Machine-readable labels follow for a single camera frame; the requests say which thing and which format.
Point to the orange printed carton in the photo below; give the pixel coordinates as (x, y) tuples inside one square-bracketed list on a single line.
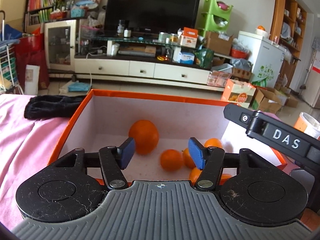
[(237, 95)]

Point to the green packet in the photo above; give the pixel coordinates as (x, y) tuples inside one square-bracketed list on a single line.
[(203, 58)]

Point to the white mini fridge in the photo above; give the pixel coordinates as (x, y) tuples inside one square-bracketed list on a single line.
[(262, 57)]

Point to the white glass door cabinet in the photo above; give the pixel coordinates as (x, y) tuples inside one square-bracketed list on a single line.
[(60, 45)]

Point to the white paper bag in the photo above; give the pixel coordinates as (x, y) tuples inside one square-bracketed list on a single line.
[(32, 80)]

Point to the red basin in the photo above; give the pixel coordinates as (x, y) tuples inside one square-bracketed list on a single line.
[(240, 53)]

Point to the pink floral blanket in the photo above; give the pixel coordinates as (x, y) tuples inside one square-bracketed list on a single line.
[(25, 155)]

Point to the white television stand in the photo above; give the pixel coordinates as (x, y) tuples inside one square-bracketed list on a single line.
[(140, 70)]

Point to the tan cardboard box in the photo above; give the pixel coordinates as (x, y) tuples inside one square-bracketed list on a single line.
[(12, 0)]

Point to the white bowl with orange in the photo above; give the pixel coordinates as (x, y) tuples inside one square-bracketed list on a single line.
[(262, 32)]

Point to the small orange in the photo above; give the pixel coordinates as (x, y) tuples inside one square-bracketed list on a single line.
[(187, 158), (171, 160), (193, 175), (212, 142)]

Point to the large orange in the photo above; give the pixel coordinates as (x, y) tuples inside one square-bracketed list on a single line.
[(145, 135)]

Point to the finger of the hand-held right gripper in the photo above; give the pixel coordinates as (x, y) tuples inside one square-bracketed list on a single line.
[(236, 115)]

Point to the pink basket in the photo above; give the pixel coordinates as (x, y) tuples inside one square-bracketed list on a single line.
[(91, 32)]

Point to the glass jar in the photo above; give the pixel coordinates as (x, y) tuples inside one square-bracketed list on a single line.
[(121, 28)]

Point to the light blue cloth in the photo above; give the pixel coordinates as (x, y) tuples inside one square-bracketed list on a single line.
[(78, 87)]

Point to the white and orange cup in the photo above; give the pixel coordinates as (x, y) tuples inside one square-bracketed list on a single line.
[(308, 126)]

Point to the wooden open shelf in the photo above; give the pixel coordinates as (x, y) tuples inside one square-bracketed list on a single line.
[(280, 17)]

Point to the red bag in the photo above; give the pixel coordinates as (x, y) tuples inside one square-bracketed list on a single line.
[(30, 52)]

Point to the small white jar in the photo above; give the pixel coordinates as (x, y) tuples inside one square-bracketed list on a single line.
[(127, 33)]

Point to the orange and white medicine box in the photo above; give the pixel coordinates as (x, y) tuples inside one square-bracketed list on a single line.
[(190, 39)]

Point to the black flat television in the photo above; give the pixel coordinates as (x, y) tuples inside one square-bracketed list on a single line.
[(150, 5)]

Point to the open brown cardboard box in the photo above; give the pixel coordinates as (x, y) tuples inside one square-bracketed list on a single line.
[(220, 45)]

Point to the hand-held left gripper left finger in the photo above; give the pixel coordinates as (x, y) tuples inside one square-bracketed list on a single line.
[(127, 152)]

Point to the black cloth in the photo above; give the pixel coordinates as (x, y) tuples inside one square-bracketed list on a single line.
[(50, 107)]

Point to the orange cardboard box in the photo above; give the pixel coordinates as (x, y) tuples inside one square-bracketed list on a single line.
[(150, 107)]

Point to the red printed package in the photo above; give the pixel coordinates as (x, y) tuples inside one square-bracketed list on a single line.
[(218, 78)]

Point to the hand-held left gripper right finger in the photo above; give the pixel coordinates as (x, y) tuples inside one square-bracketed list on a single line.
[(196, 155)]

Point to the bookshelf with books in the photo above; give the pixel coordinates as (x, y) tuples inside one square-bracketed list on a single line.
[(40, 2)]

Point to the green plastic shelf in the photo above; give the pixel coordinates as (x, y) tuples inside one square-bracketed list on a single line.
[(210, 7)]

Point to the blue and white box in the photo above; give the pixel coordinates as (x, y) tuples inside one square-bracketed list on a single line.
[(187, 58)]

